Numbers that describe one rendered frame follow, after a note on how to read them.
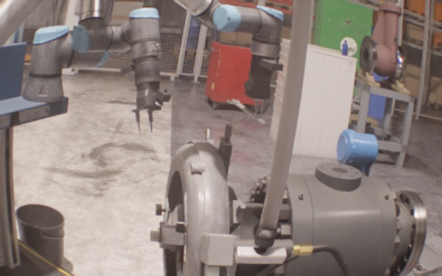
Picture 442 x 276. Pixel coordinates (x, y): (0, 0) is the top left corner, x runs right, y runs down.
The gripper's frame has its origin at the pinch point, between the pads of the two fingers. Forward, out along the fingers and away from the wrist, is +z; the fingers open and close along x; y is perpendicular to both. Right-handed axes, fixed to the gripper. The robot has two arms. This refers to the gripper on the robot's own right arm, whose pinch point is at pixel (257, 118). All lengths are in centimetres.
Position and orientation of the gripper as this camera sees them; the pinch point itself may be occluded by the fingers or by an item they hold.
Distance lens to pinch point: 178.8
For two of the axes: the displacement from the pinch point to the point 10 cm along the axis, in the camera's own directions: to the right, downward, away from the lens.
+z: -1.6, 9.3, 3.2
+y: -4.2, -3.6, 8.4
